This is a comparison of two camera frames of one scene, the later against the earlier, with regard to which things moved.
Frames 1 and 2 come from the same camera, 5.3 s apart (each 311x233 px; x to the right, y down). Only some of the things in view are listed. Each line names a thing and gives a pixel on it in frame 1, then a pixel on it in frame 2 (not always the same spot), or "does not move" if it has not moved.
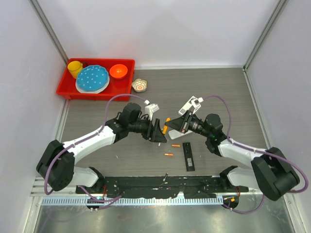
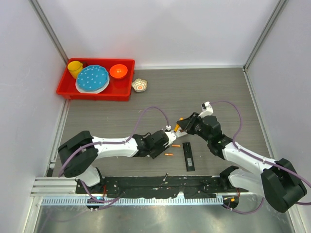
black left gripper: (155, 132) → (162, 148)
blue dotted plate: (92, 77) does not move
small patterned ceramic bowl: (139, 85) does not move
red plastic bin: (117, 90) does not move
